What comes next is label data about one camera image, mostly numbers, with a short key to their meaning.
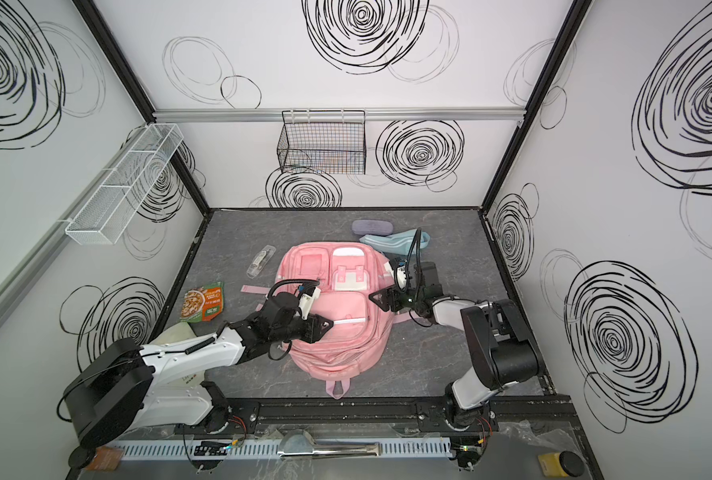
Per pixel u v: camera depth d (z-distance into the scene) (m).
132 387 0.41
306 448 0.65
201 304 0.92
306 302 0.75
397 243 1.02
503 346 0.46
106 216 0.73
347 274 0.92
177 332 0.86
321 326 0.82
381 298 0.86
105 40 0.75
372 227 1.12
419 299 0.75
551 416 0.75
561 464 0.61
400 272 0.81
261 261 1.02
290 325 0.69
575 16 0.72
